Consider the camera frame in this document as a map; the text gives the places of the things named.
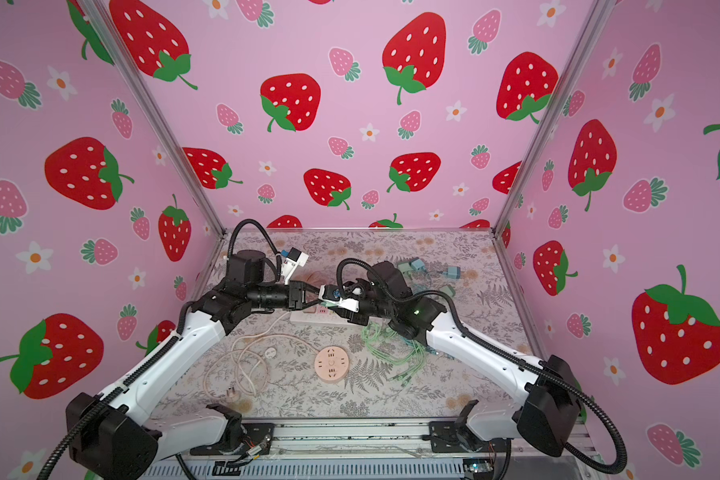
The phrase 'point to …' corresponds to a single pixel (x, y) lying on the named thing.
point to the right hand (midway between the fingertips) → (333, 292)
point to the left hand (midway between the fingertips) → (327, 297)
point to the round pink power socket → (331, 364)
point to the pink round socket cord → (239, 372)
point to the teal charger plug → (453, 272)
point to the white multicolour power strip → (317, 313)
